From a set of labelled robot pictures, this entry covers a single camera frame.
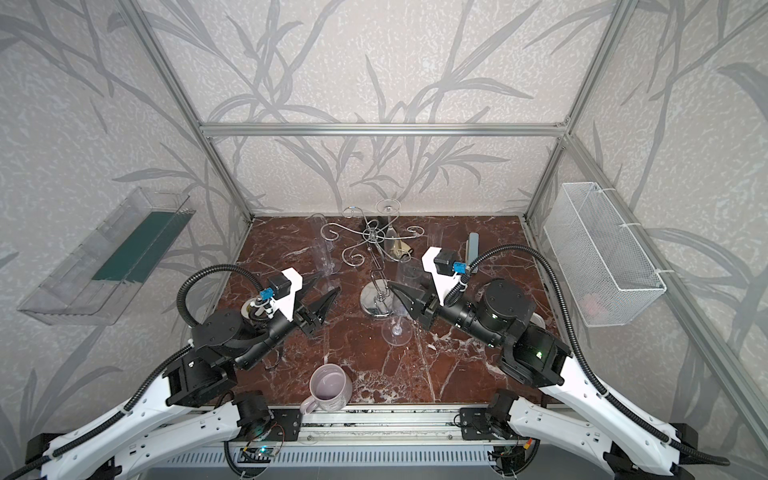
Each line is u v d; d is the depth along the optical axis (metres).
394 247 0.96
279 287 0.44
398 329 0.66
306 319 0.50
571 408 0.43
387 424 0.75
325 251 0.83
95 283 0.64
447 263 0.41
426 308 0.46
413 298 0.47
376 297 0.94
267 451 0.70
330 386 0.81
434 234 0.86
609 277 0.60
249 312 0.94
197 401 0.45
